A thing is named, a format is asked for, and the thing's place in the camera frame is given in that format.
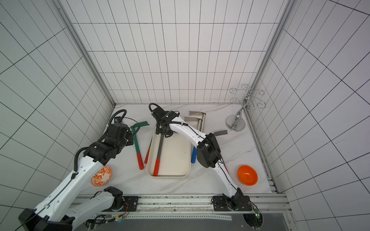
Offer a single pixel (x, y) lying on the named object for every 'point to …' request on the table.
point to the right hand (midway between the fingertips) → (163, 127)
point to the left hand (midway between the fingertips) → (126, 137)
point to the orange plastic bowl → (247, 175)
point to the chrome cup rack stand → (236, 123)
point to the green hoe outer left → (139, 155)
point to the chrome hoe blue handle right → (201, 115)
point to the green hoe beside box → (146, 158)
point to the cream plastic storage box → (175, 156)
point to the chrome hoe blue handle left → (194, 154)
